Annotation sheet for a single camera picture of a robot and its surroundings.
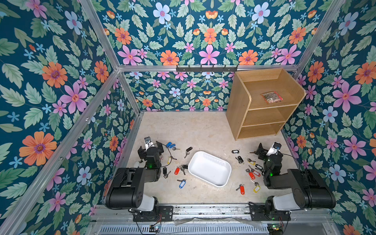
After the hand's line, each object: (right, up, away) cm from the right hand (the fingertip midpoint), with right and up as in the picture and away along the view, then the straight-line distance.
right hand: (269, 146), depth 88 cm
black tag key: (-19, -5, +8) cm, 21 cm away
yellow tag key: (-9, -11, +4) cm, 15 cm away
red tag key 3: (-18, -24, -6) cm, 31 cm away
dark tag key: (-51, -5, +9) cm, 52 cm away
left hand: (-74, +2, +2) cm, 74 cm away
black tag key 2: (-6, -13, +1) cm, 15 cm away
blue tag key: (-62, -1, +11) cm, 63 cm away
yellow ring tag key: (-62, -9, +5) cm, 63 cm away
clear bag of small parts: (-2, +29, -7) cm, 30 cm away
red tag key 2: (-8, -16, 0) cm, 18 cm away
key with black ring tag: (-16, -10, +5) cm, 19 cm away
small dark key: (-64, -16, 0) cm, 66 cm away
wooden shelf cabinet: (-9, +25, -8) cm, 28 cm away
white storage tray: (-36, -15, +2) cm, 39 cm away
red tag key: (-11, -18, -2) cm, 21 cm away
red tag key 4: (-57, -15, 0) cm, 59 cm away
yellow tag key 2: (-10, -23, -6) cm, 26 cm away
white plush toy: (-82, -11, 0) cm, 82 cm away
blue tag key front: (-52, -21, -4) cm, 56 cm away
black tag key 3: (-53, -13, 0) cm, 55 cm away
